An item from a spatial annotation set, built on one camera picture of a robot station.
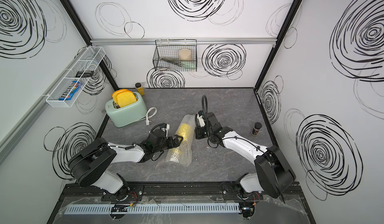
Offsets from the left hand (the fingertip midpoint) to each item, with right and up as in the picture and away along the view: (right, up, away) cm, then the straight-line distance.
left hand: (178, 139), depth 89 cm
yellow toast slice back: (-37, +27, -2) cm, 46 cm away
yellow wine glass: (+3, +5, -1) cm, 6 cm away
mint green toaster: (-31, +15, 0) cm, 34 cm away
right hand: (+10, +6, -4) cm, 13 cm away
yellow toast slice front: (-32, +25, 0) cm, 41 cm away
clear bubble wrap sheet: (+2, -7, -6) cm, 10 cm away
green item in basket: (+6, +47, +7) cm, 48 cm away
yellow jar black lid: (-31, +32, +23) cm, 51 cm away
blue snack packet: (-48, +28, -19) cm, 59 cm away
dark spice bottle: (+47, +7, 0) cm, 47 cm away
